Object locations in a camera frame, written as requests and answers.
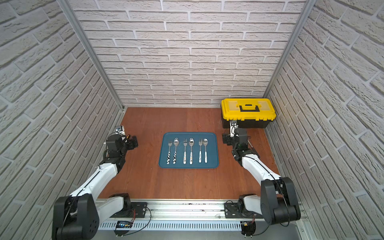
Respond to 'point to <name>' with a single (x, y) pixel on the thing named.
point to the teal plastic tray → (212, 148)
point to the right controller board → (248, 228)
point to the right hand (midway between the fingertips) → (235, 131)
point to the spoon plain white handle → (205, 142)
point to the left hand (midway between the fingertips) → (122, 135)
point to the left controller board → (123, 224)
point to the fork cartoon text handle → (185, 142)
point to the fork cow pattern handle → (169, 143)
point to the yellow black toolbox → (248, 113)
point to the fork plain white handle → (200, 156)
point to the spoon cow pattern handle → (176, 142)
